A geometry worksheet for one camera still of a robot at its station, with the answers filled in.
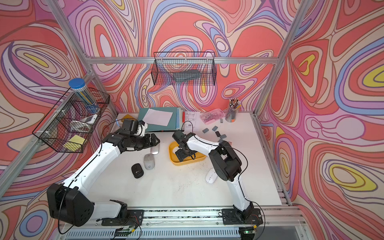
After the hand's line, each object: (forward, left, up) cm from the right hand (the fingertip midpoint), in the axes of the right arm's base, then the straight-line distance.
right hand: (188, 157), depth 95 cm
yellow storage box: (-6, 0, +6) cm, 9 cm away
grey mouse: (-4, +24, +3) cm, 24 cm away
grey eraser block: (+21, -13, 0) cm, 25 cm away
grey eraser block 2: (+24, -20, -1) cm, 31 cm away
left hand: (0, +17, +19) cm, 25 cm away
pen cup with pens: (+31, -33, +6) cm, 46 cm away
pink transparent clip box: (+36, -18, 0) cm, 40 cm away
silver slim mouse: (+6, +22, 0) cm, 23 cm away
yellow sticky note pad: (-10, +48, +33) cm, 59 cm away
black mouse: (-9, +31, +2) cm, 32 cm away
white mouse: (-14, -13, +2) cm, 20 cm away
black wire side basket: (+3, +59, +31) cm, 67 cm away
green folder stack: (+28, +10, +2) cm, 29 cm away
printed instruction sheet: (+32, -4, +1) cm, 33 cm away
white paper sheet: (+36, +24, +1) cm, 43 cm away
